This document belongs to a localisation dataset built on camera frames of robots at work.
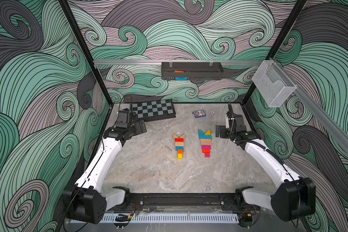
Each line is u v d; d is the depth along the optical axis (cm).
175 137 98
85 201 37
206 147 95
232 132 62
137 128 71
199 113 111
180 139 97
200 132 103
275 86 75
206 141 99
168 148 95
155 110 110
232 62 100
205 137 99
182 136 98
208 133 100
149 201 75
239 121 66
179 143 95
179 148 94
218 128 77
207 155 90
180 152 90
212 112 114
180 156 88
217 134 78
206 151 93
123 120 59
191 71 92
